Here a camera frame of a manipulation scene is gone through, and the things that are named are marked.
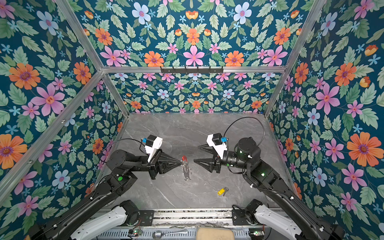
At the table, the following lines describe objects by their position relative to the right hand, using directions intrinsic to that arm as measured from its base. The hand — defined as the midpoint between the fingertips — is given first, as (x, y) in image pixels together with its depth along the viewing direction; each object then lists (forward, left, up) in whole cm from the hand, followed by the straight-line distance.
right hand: (198, 152), depth 56 cm
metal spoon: (-23, +20, -35) cm, 46 cm away
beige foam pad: (-23, -6, -32) cm, 40 cm away
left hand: (-7, +7, +4) cm, 11 cm away
